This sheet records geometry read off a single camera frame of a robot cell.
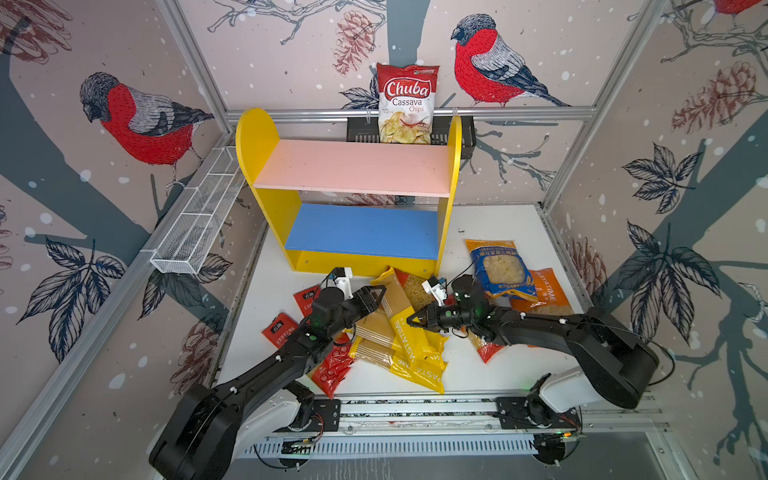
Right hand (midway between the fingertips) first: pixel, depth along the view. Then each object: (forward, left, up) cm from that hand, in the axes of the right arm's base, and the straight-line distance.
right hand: (405, 328), depth 79 cm
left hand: (+7, +6, +8) cm, 12 cm away
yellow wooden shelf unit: (+58, +24, -10) cm, 63 cm away
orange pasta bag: (+15, -45, -6) cm, 48 cm away
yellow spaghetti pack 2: (+1, +8, -4) cm, 9 cm away
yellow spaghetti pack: (-5, -5, +1) cm, 7 cm away
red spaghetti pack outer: (0, +37, -5) cm, 37 cm away
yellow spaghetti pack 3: (-7, +2, -6) cm, 9 cm away
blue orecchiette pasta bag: (+24, -31, -6) cm, 40 cm away
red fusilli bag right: (-2, -23, -8) cm, 25 cm away
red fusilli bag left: (+15, -2, -5) cm, 16 cm away
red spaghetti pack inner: (+13, +33, -8) cm, 36 cm away
